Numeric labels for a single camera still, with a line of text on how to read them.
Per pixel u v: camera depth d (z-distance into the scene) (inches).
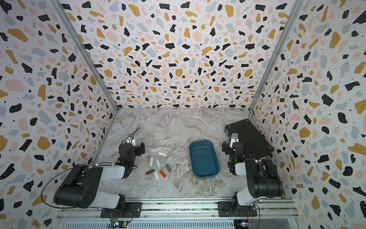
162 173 34.4
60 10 27.6
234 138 32.1
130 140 30.7
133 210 28.9
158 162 35.5
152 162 35.4
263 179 18.1
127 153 27.7
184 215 28.8
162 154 37.3
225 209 28.8
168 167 35.4
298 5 27.9
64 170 29.9
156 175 33.7
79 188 17.5
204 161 36.1
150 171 34.4
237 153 28.2
